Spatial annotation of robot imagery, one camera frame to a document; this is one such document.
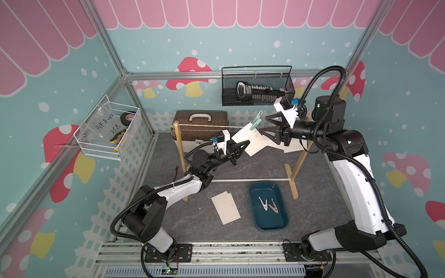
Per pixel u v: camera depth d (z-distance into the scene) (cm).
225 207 88
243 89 90
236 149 64
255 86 92
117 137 67
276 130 50
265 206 87
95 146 63
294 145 53
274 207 85
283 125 50
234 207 87
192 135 106
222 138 59
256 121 60
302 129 49
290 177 96
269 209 86
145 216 45
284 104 46
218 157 64
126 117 80
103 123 67
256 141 67
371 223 38
